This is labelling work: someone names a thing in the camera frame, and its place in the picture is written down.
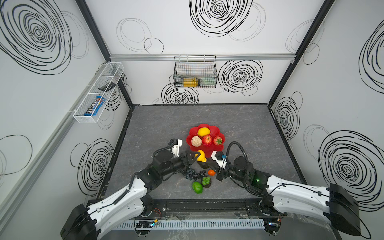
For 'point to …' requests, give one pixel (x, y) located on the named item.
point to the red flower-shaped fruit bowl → (214, 132)
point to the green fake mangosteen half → (206, 182)
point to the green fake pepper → (197, 187)
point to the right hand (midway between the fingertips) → (206, 161)
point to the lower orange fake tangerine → (211, 172)
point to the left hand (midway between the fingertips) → (198, 156)
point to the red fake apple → (207, 140)
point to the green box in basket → (207, 82)
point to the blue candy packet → (95, 106)
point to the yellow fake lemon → (203, 131)
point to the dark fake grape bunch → (190, 174)
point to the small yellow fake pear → (202, 157)
